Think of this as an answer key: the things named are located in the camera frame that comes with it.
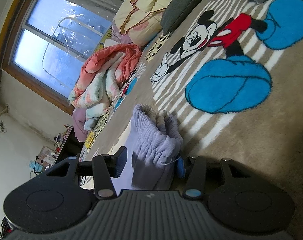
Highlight yellow packet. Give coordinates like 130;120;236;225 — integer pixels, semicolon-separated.
85;131;97;150

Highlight red black cloth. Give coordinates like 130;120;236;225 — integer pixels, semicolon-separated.
0;217;12;240

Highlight dark grey pillow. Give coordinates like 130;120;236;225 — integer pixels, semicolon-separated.
161;0;207;32

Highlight pink floral quilt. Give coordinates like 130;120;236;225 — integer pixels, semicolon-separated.
68;43;143;117

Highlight lavender sweatpants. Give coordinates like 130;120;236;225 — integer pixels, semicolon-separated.
81;104;185;192

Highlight window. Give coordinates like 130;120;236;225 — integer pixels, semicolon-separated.
1;0;115;114

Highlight cream quilt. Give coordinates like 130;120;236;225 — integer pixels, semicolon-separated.
113;0;192;47

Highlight purple bedding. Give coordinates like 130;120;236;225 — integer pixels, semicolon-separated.
73;108;91;142

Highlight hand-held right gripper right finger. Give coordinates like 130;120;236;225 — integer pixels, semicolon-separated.
175;156;243;200

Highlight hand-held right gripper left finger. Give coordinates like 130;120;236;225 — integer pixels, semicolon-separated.
45;146;128;200

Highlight cartoon mouse printed blanket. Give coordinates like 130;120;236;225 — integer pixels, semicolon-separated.
79;0;303;193

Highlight cluttered dark desk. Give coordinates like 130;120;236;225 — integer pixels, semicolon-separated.
53;124;83;166

